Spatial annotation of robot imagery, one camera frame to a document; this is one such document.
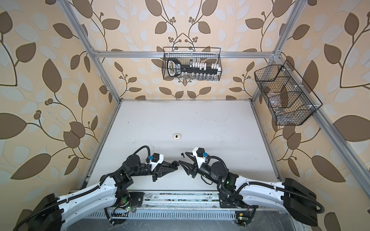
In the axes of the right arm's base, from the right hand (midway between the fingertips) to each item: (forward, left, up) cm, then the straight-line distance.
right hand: (183, 159), depth 70 cm
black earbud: (+11, +1, -19) cm, 22 cm away
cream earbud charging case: (+23, +5, -16) cm, 28 cm away
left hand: (-3, +5, -2) cm, 6 cm away
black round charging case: (-2, +4, -2) cm, 5 cm away
